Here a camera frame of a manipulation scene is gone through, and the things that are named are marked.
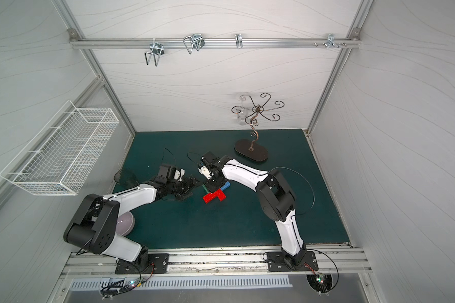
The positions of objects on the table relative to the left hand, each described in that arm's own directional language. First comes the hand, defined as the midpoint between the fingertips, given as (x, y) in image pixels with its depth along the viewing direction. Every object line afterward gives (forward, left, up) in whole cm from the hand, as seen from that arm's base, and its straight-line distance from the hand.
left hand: (199, 188), depth 89 cm
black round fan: (-35, -51, -9) cm, 63 cm away
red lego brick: (-3, -6, -2) cm, 7 cm away
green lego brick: (0, -3, -2) cm, 4 cm away
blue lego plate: (+3, -13, -3) cm, 14 cm away
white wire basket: (-3, +48, +25) cm, 54 cm away
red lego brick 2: (-2, -10, -2) cm, 11 cm away
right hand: (+2, -6, -2) cm, 7 cm away
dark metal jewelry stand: (+30, -24, -5) cm, 38 cm away
